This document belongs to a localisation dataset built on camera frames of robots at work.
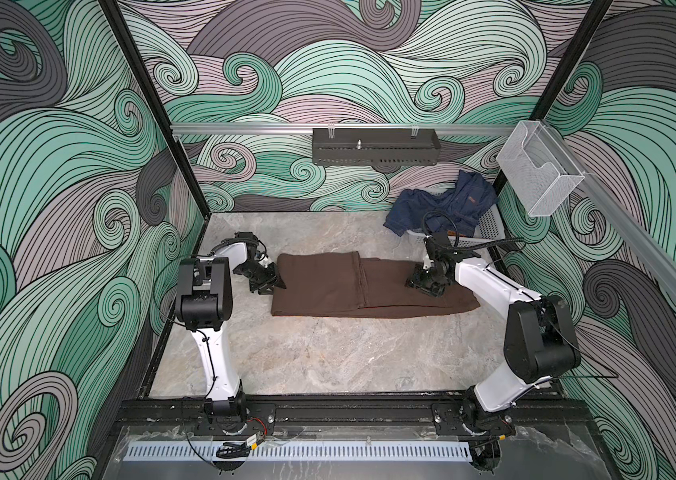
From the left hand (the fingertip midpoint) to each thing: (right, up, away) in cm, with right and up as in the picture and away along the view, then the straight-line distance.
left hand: (281, 285), depth 97 cm
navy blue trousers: (+70, +32, +13) cm, 78 cm away
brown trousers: (+21, 0, +1) cm, 21 cm away
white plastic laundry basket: (+76, +20, +10) cm, 79 cm away
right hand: (+42, +1, -6) cm, 43 cm away
